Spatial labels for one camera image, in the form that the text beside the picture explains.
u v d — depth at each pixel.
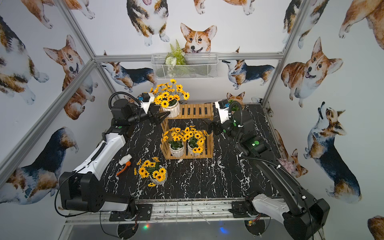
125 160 0.88
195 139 0.88
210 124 0.59
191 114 0.80
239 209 0.74
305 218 0.36
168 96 0.66
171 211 0.75
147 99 0.63
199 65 0.92
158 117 0.66
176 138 0.82
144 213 0.73
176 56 0.82
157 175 0.72
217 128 0.60
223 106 0.56
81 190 0.41
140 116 0.65
